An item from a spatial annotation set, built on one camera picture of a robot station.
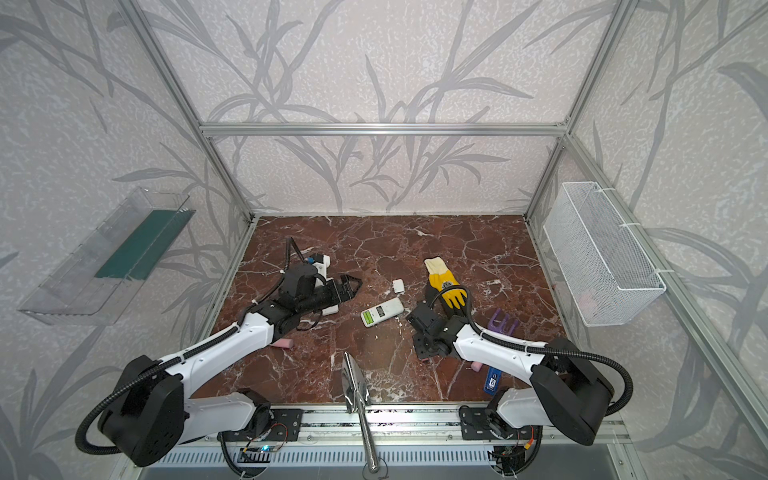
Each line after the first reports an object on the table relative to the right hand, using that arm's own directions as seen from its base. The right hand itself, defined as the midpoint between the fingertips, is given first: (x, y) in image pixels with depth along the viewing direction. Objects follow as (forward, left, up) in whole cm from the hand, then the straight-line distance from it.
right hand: (423, 334), depth 87 cm
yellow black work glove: (+16, -7, 0) cm, 17 cm away
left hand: (+11, +19, +14) cm, 26 cm away
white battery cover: (+17, +8, -2) cm, 19 cm away
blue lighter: (-13, -17, +2) cm, 22 cm away
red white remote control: (+7, +13, 0) cm, 15 cm away
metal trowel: (-16, +18, -1) cm, 24 cm away
